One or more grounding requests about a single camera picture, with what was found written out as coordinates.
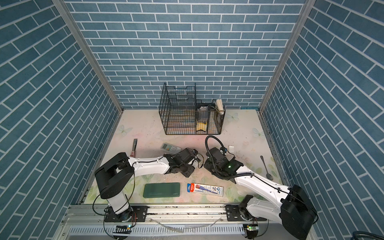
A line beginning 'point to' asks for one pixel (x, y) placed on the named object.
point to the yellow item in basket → (201, 126)
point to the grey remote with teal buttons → (171, 148)
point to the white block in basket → (219, 106)
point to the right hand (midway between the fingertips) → (202, 162)
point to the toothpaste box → (205, 189)
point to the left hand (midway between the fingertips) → (191, 170)
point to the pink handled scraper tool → (133, 148)
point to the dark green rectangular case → (161, 190)
